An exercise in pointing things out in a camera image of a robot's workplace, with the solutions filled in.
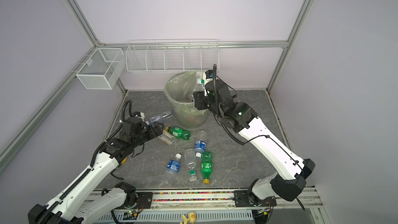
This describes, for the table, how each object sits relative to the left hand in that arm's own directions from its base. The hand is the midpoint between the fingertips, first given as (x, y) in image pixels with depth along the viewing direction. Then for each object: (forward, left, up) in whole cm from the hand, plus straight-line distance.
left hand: (157, 129), depth 78 cm
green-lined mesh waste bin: (+24, -10, +5) cm, 27 cm away
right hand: (+4, -22, +21) cm, 31 cm away
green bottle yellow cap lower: (-16, -24, -13) cm, 31 cm away
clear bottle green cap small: (-10, -15, -17) cm, 25 cm away
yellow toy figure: (-37, -16, -15) cm, 43 cm away
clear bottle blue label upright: (-3, -21, -13) cm, 25 cm away
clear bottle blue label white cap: (-16, -6, -14) cm, 22 cm away
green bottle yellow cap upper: (+5, -8, -13) cm, 16 cm away
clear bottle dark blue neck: (+19, +6, -17) cm, 26 cm away
